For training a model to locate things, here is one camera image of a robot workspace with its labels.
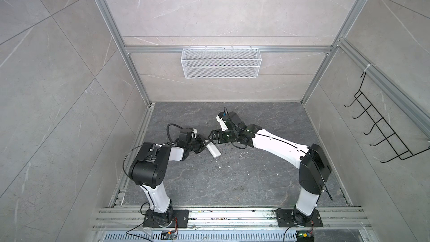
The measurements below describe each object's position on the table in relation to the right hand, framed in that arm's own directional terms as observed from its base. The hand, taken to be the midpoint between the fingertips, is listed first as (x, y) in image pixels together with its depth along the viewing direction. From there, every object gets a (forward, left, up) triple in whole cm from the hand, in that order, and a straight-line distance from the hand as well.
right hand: (214, 135), depth 84 cm
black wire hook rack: (-20, -68, +17) cm, 73 cm away
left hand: (+5, +2, -9) cm, 10 cm away
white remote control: (-3, +1, -11) cm, 11 cm away
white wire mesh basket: (+43, -4, +15) cm, 46 cm away
